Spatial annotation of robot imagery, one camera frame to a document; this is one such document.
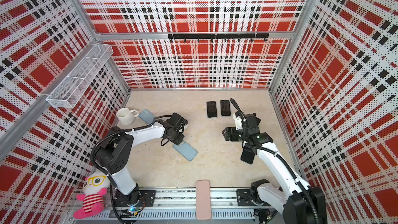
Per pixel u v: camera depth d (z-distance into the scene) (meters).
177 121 0.77
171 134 0.72
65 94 0.69
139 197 0.72
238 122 0.74
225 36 0.90
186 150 0.91
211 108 1.16
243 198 0.72
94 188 0.72
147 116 1.07
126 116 0.97
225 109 1.14
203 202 0.72
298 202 0.37
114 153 0.48
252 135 0.61
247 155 0.88
